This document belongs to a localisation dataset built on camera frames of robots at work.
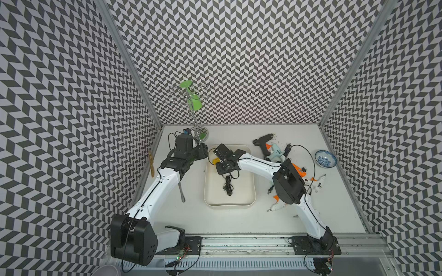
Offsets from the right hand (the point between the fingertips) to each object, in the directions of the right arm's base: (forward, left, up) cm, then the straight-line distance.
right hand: (222, 170), depth 95 cm
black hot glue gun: (+19, -25, +1) cm, 31 cm away
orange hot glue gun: (-1, -44, 0) cm, 44 cm away
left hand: (+2, +9, +18) cm, 20 cm away
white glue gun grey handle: (-9, -51, 0) cm, 52 cm away
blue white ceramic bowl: (+7, -60, 0) cm, 61 cm away
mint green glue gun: (+9, -31, 0) cm, 32 cm away
